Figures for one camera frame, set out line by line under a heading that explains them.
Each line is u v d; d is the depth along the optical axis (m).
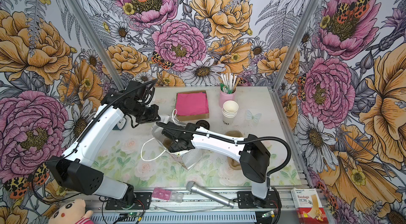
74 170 0.39
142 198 0.75
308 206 0.70
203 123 0.99
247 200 0.73
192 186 0.75
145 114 0.65
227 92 0.97
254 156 0.45
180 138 0.57
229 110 0.90
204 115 1.03
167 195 0.75
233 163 0.84
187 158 0.73
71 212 0.66
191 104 1.09
